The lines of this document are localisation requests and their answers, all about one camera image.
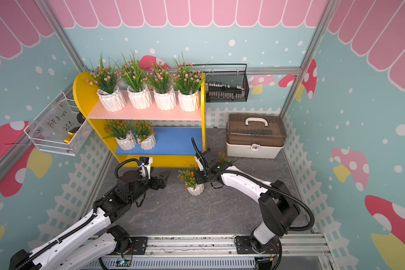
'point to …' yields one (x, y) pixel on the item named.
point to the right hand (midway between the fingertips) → (197, 176)
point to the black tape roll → (80, 118)
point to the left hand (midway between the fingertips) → (162, 172)
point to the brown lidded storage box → (255, 135)
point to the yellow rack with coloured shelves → (172, 138)
